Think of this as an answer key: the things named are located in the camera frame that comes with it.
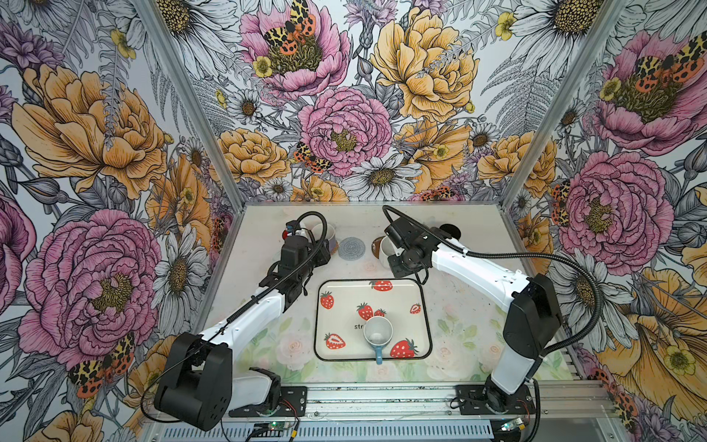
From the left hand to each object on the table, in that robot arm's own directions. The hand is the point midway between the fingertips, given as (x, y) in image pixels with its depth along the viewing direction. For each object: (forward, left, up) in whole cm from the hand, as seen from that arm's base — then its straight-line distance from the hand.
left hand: (323, 250), depth 87 cm
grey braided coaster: (+12, -9, -15) cm, 21 cm away
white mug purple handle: (+11, -1, -7) cm, 13 cm away
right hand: (-7, -25, -3) cm, 26 cm away
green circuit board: (-43, +10, -16) cm, 47 cm away
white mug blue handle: (-20, -17, -14) cm, 30 cm away
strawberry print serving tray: (-11, -6, -16) cm, 20 cm away
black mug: (+13, -46, -7) cm, 48 cm away
